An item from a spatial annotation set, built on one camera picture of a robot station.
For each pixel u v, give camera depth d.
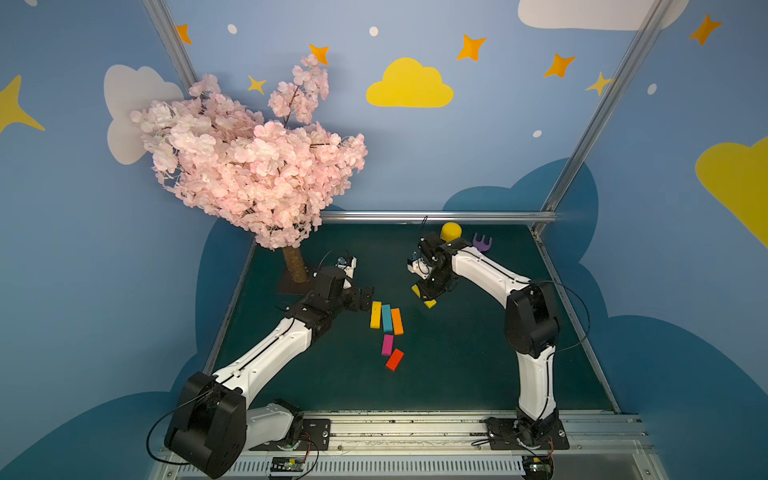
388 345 0.88
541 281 1.11
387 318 0.95
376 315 0.96
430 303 0.92
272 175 0.61
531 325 0.53
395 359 0.86
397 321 0.94
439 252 0.71
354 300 0.75
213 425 0.40
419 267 0.85
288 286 1.03
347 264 0.73
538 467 0.73
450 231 1.08
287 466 0.72
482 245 1.15
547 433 0.68
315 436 0.74
